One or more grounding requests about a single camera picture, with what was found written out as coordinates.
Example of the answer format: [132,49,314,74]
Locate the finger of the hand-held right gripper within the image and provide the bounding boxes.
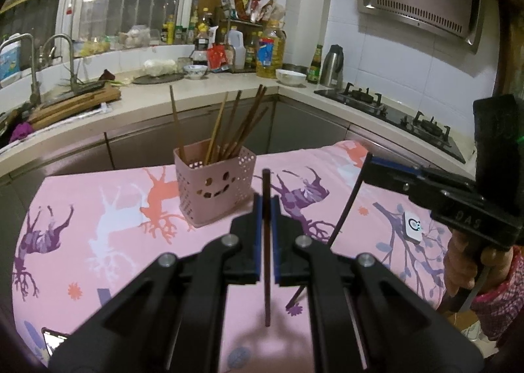
[368,153,426,176]
[364,158,418,194]

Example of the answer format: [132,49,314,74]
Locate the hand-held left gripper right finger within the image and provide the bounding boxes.
[270,195,486,373]

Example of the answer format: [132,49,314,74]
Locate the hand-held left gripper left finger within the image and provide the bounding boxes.
[47,193,263,373]

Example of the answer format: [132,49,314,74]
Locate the dark thin single chopstick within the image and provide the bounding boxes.
[287,152,374,310]
[262,169,273,328]

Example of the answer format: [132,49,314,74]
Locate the pink perforated utensil holder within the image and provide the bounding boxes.
[173,142,258,228]

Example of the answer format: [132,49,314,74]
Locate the bunch of brown wooden chopsticks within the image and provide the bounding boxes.
[169,84,271,165]

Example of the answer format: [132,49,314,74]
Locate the person's right forearm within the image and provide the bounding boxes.
[469,250,524,343]

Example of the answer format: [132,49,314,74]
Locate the person's right hand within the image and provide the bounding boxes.
[443,231,513,297]

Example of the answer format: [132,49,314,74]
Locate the black gas stove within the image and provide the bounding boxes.
[314,82,467,164]

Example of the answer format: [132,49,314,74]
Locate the small white square device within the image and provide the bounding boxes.
[402,210,425,243]

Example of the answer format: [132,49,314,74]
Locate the steel thermos kettle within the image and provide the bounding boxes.
[320,44,345,88]

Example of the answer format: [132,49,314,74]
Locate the dark green glass bottle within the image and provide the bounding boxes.
[307,44,324,84]

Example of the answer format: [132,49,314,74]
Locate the white ceramic bowl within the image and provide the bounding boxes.
[275,69,307,86]

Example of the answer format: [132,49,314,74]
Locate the large cooking oil bottle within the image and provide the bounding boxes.
[256,20,286,79]

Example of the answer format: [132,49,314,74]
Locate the pink deer print tablecloth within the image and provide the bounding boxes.
[12,140,455,373]

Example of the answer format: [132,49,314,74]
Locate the red snack packet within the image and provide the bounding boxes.
[207,45,231,72]

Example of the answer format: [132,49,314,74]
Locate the round dark chopping board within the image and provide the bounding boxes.
[132,72,185,86]

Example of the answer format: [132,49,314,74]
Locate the white plastic jug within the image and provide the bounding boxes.
[226,27,245,70]

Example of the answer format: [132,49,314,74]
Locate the white plastic food bag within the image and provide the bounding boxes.
[143,59,178,77]

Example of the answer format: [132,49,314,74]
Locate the dark soy sauce bottle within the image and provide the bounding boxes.
[192,25,210,68]

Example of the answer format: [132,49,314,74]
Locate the pile of snack packets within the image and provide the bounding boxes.
[220,0,286,24]

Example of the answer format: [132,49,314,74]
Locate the black smartphone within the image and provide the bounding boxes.
[41,327,70,357]

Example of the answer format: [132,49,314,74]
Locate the row of condiment bottles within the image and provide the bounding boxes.
[161,7,222,46]

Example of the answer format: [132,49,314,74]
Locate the kitchen knife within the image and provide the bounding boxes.
[61,82,108,96]

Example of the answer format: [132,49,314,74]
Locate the wooden cutting board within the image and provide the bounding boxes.
[28,84,122,129]

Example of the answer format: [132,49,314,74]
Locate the clear plastic food bags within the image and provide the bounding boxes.
[78,25,161,55]

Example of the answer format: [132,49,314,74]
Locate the steel sink faucet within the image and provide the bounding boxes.
[0,33,42,107]
[39,33,82,91]

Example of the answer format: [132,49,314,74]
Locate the purple cloth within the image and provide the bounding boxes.
[9,121,33,143]

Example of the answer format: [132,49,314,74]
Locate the blue label detergent jug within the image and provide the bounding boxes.
[0,40,22,84]

